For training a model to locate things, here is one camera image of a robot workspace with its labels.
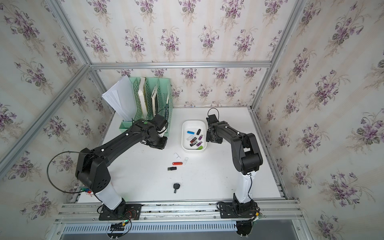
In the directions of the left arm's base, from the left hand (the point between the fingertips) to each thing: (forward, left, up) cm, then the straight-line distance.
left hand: (165, 147), depth 84 cm
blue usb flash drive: (+18, -15, -11) cm, 26 cm away
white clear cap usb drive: (+14, -14, -11) cm, 23 cm away
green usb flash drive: (+6, -21, -11) cm, 24 cm away
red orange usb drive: (-4, -6, -12) cm, 14 cm away
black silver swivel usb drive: (+8, -16, -11) cm, 21 cm away
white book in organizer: (+31, +16, +14) cm, 37 cm away
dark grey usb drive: (-8, -3, -12) cm, 14 cm away
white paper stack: (+31, +30, +11) cm, 45 cm away
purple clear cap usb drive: (+14, -22, -10) cm, 28 cm away
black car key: (-19, -7, -8) cm, 22 cm away
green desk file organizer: (+46, +7, -6) cm, 47 cm away
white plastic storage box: (+15, -17, -10) cm, 25 cm away
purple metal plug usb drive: (+9, -21, -11) cm, 25 cm away
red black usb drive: (+12, -17, -11) cm, 24 cm away
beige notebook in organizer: (+33, +11, +9) cm, 36 cm away
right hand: (+11, -30, -9) cm, 34 cm away
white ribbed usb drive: (0, -6, -11) cm, 13 cm away
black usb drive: (+18, -21, -10) cm, 29 cm away
